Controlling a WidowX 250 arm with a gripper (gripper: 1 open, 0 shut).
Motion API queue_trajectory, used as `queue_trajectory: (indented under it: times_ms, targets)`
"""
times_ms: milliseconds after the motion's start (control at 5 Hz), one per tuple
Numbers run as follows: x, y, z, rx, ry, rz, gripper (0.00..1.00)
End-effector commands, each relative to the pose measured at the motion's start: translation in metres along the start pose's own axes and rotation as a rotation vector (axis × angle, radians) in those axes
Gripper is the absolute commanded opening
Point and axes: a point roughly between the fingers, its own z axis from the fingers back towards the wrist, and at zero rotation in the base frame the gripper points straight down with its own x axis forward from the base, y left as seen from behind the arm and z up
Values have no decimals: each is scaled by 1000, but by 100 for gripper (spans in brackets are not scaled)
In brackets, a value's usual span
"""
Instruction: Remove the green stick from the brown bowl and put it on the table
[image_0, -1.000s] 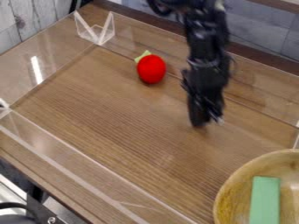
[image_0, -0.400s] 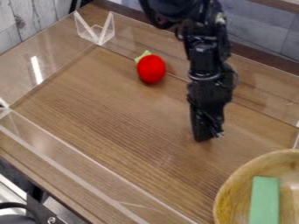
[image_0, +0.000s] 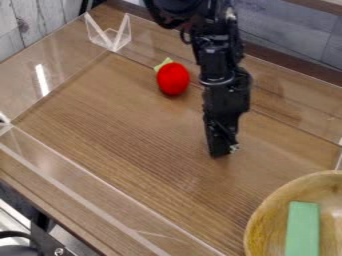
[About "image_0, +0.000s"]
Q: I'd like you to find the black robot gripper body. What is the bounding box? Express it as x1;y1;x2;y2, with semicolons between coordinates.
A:
200;67;251;125

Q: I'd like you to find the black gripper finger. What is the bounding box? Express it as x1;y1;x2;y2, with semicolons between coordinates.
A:
203;115;239;158

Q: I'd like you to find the brown wooden bowl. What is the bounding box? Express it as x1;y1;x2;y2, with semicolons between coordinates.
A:
243;170;342;256

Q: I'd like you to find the green rectangular block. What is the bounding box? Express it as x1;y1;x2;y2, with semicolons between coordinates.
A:
284;201;320;256

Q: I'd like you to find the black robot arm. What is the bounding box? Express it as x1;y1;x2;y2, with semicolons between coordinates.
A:
142;0;252;158

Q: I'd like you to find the small light green piece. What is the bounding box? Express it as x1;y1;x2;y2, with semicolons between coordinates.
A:
153;57;173;72

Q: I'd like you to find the clear acrylic corner bracket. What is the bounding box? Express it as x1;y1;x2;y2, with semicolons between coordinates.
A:
84;13;132;53

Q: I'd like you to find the black metal table bracket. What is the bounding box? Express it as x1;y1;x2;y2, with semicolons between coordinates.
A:
30;212;76;256

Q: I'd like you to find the black cable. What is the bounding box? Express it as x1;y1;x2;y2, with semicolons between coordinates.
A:
0;229;37;256

